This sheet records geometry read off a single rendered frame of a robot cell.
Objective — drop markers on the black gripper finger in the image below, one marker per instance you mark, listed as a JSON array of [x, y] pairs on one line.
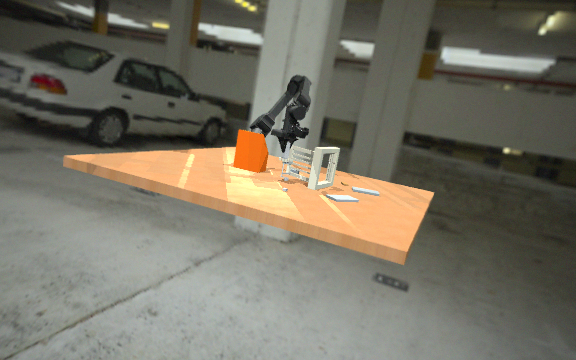
[[292, 140], [283, 143]]

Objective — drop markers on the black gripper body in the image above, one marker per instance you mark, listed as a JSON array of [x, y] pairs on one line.
[[286, 128]]

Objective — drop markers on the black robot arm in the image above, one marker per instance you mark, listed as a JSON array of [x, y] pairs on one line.
[[298, 89]]

